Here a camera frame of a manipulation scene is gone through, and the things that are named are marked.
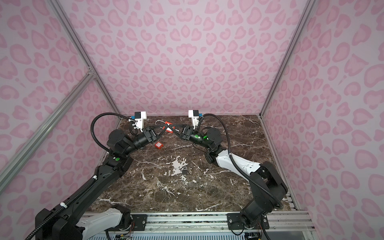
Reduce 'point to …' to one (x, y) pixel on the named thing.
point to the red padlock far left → (159, 145)
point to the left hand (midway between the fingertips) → (168, 126)
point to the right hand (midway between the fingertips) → (170, 129)
